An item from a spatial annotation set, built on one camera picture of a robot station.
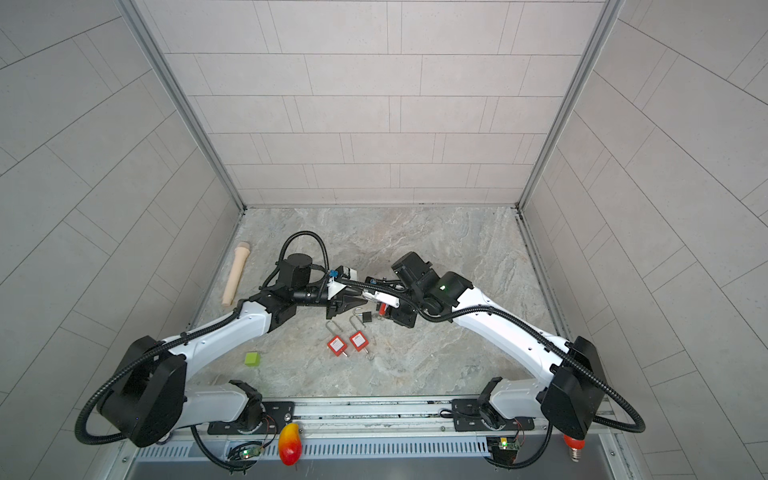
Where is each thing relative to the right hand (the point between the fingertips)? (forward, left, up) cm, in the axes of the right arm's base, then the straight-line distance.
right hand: (387, 308), depth 75 cm
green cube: (-7, +37, -11) cm, 39 cm away
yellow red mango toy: (-26, +23, -11) cm, 36 cm away
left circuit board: (-27, +33, -11) cm, 44 cm away
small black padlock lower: (+5, +7, -14) cm, 16 cm away
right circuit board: (-29, -25, -16) cm, 42 cm away
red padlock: (-4, +15, -12) cm, 19 cm away
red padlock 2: (-3, +9, -13) cm, 16 cm away
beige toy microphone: (+28, +48, -8) cm, 56 cm away
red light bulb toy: (-30, -40, -14) cm, 52 cm away
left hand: (+3, +4, +2) cm, 6 cm away
